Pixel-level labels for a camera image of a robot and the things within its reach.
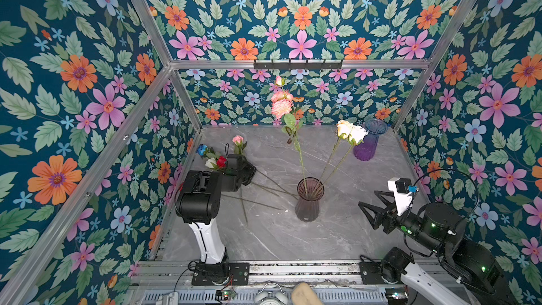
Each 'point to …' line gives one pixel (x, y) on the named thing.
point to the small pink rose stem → (238, 140)
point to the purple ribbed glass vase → (365, 150)
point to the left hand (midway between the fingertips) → (259, 164)
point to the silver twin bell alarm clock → (270, 298)
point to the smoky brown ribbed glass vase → (310, 190)
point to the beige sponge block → (303, 294)
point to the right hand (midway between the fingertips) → (371, 194)
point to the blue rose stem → (201, 149)
